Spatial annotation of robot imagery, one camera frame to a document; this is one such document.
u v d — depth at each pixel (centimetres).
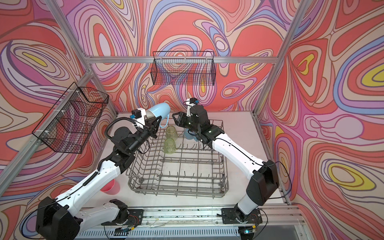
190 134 65
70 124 78
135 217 73
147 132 61
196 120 56
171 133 93
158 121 68
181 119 64
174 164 89
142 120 59
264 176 42
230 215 74
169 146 94
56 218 38
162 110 71
